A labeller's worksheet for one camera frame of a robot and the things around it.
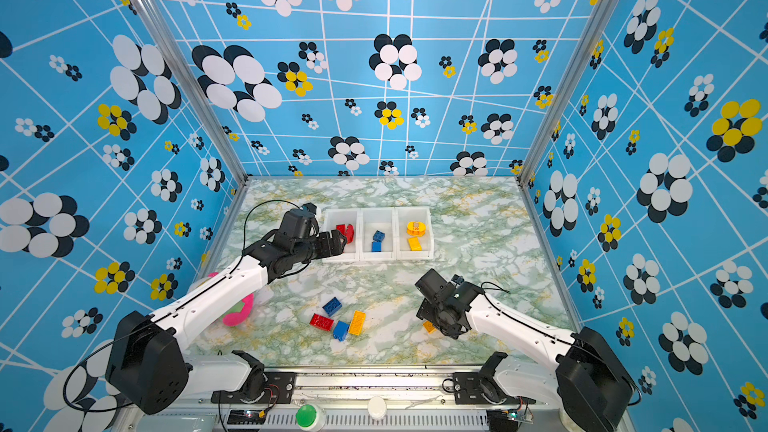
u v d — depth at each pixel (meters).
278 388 0.73
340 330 0.81
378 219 1.01
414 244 0.99
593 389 0.40
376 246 0.99
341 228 1.02
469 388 0.72
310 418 0.62
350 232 1.01
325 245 0.74
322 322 0.83
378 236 1.02
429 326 0.79
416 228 1.02
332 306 0.85
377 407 0.65
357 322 0.83
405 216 1.02
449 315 0.58
